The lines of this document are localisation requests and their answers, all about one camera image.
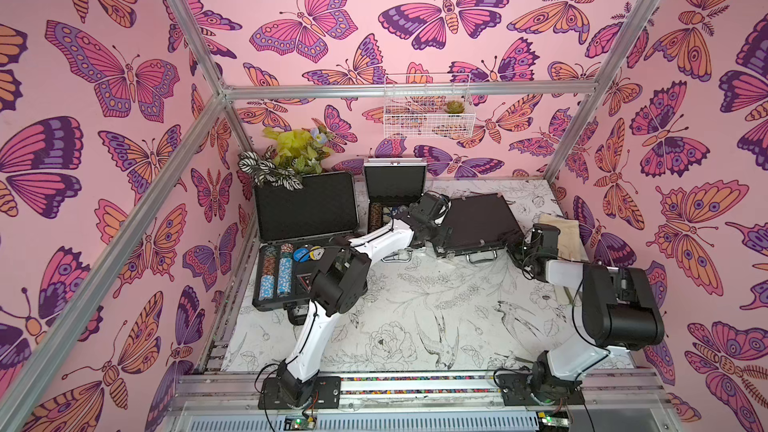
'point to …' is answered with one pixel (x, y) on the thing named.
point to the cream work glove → (571, 246)
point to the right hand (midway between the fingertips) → (506, 237)
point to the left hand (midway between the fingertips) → (448, 231)
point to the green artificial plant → (306, 148)
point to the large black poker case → (295, 229)
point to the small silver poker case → (390, 185)
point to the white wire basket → (428, 105)
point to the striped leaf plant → (264, 170)
